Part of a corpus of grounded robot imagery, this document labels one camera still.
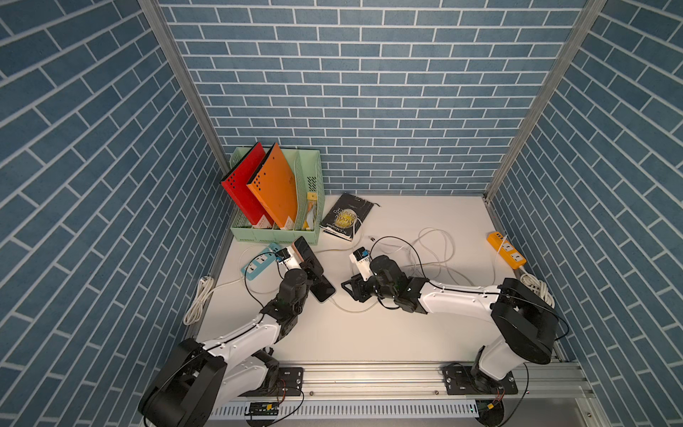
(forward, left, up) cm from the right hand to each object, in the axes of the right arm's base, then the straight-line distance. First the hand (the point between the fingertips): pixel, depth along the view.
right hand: (348, 282), depth 83 cm
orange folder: (+31, +30, +11) cm, 45 cm away
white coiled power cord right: (+8, -65, -8) cm, 66 cm away
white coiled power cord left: (-9, +50, -10) cm, 52 cm away
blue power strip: (+9, +32, -7) cm, 34 cm away
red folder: (+23, +39, +18) cm, 49 cm away
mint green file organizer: (+44, +22, +6) cm, 49 cm away
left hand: (+6, +10, +3) cm, 12 cm away
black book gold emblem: (+34, +4, -8) cm, 35 cm away
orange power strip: (+25, -56, -6) cm, 61 cm away
